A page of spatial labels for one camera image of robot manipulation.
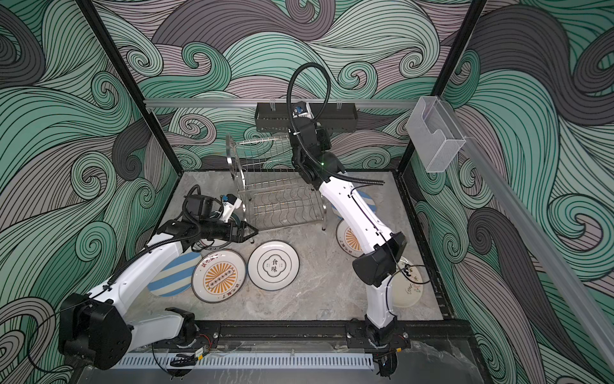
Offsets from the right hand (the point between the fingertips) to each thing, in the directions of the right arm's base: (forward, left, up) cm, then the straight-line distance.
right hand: (321, 128), depth 71 cm
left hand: (-20, +24, -26) cm, 41 cm away
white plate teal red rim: (-29, +32, -21) cm, 48 cm away
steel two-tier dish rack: (+5, +19, -38) cm, 43 cm away
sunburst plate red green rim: (-15, -12, -43) cm, 47 cm away
